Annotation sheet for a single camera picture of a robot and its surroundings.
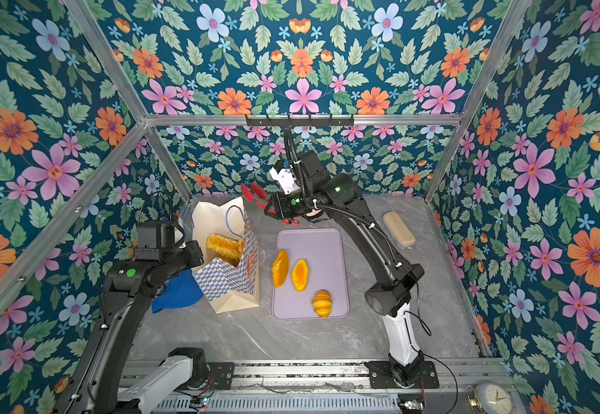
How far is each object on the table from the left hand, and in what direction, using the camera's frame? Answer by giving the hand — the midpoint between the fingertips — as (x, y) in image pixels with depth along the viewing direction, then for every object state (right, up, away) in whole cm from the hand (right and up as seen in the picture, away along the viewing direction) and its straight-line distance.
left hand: (201, 243), depth 71 cm
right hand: (+20, +10, -2) cm, 22 cm away
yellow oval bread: (+26, -14, +20) cm, 36 cm away
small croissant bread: (+34, -22, +15) cm, 43 cm away
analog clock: (+78, -40, -4) cm, 88 cm away
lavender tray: (+34, -6, +30) cm, 46 cm away
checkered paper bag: (+4, -15, +8) cm, 17 cm away
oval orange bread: (+19, -11, +20) cm, 30 cm away
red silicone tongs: (+14, +16, +7) cm, 22 cm away
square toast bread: (+1, -5, +20) cm, 21 cm away
